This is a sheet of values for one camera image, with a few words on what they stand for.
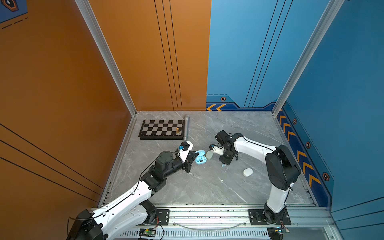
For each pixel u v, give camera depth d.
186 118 1.12
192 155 0.67
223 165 0.90
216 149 0.85
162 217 0.74
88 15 0.72
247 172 0.87
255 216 0.72
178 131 1.02
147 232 0.72
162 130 1.05
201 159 0.72
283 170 0.48
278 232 0.70
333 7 0.70
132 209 0.49
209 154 0.94
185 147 0.62
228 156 0.79
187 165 0.64
